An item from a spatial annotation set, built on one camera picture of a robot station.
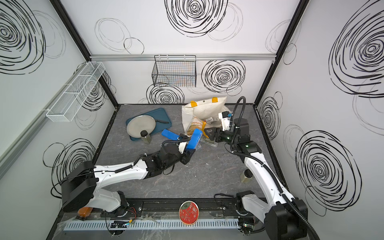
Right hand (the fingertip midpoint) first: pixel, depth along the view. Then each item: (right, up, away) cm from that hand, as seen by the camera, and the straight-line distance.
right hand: (209, 131), depth 75 cm
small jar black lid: (-38, -5, +17) cm, 42 cm away
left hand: (-9, -10, +4) cm, 14 cm away
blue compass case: (-24, -5, +27) cm, 37 cm away
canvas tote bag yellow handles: (-2, +9, +25) cm, 27 cm away
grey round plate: (-48, +3, +34) cm, 59 cm away
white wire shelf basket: (-71, +12, -2) cm, 72 cm away
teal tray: (-31, +5, +36) cm, 48 cm away
